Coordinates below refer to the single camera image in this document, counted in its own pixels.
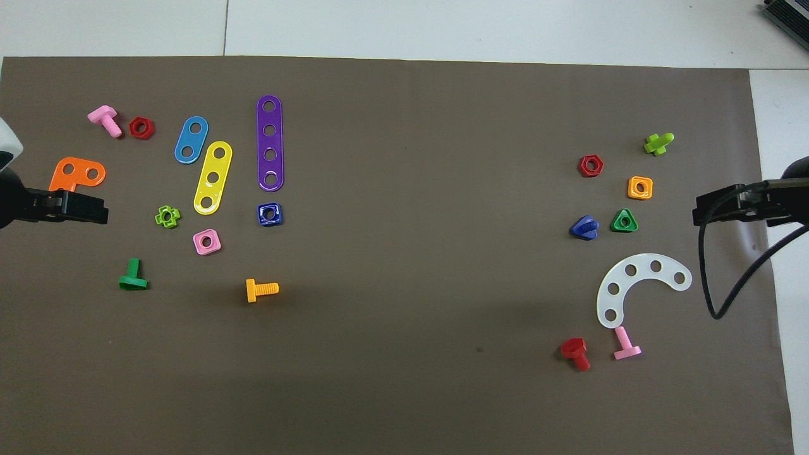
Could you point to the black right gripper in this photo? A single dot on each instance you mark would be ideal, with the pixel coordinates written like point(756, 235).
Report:
point(758, 205)

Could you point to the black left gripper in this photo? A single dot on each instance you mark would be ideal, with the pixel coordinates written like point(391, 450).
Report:
point(35, 205)

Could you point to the dark blue triangle-head screw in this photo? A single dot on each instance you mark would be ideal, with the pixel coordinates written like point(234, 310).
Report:
point(583, 229)

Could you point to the dark blue square nut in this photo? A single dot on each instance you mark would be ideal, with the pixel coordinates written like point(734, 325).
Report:
point(260, 220)

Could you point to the light green cross nut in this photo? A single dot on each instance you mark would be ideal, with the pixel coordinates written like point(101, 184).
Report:
point(158, 217)

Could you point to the green square-head screw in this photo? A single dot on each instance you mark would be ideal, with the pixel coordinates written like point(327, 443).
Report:
point(133, 283)

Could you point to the red hexagon nut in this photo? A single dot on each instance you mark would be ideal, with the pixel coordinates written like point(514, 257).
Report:
point(133, 129)
point(582, 167)

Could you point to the pink square-head screw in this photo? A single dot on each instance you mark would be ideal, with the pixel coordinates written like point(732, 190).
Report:
point(627, 352)
point(101, 115)

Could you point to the pink square nut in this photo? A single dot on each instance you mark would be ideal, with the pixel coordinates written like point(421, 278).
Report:
point(198, 248)

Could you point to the light green cross-head screw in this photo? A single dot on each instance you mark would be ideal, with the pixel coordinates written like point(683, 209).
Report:
point(656, 145)

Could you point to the orange square nut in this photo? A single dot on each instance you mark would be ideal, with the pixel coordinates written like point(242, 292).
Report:
point(631, 193)

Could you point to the green triangle nut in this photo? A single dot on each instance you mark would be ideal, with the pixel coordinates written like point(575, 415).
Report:
point(616, 226)

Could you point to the orange square-head screw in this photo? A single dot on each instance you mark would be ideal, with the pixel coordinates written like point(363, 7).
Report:
point(265, 289)

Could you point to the red hexagon-head screw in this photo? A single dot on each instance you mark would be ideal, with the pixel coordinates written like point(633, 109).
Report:
point(573, 347)

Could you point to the orange angled three-hole plate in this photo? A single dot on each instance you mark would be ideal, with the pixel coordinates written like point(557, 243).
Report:
point(57, 180)

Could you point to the blue two-hole plate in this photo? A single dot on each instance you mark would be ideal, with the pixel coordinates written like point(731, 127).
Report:
point(191, 140)

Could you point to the yellow three-hole plate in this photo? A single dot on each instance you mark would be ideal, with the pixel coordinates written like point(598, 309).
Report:
point(217, 165)

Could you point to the white curved five-hole plate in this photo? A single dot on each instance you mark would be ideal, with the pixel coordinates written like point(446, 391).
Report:
point(621, 279)

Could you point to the grey ribbed device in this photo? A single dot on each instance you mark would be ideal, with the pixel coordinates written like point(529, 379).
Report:
point(787, 16)

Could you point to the purple four-hole plate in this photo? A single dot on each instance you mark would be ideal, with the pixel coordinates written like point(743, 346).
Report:
point(270, 118)

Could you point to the brown table mat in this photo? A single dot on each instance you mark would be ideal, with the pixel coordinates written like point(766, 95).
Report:
point(404, 189)

